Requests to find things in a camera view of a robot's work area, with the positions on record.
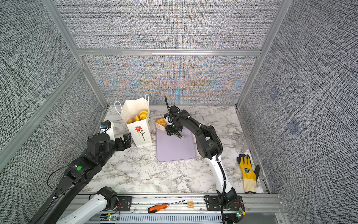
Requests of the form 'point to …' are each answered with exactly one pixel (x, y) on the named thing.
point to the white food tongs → (161, 128)
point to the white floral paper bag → (141, 130)
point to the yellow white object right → (250, 175)
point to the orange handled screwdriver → (152, 209)
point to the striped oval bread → (131, 121)
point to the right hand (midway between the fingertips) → (170, 127)
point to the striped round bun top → (137, 118)
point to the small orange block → (190, 204)
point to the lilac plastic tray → (171, 147)
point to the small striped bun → (143, 114)
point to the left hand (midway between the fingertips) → (125, 133)
